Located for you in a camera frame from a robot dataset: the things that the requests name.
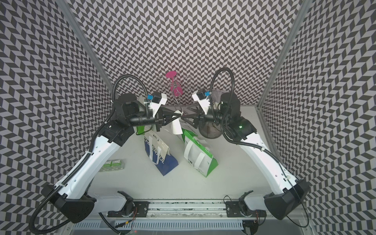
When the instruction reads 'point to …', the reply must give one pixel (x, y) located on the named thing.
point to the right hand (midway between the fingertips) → (186, 115)
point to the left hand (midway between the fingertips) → (179, 116)
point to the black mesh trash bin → (210, 130)
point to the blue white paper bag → (157, 151)
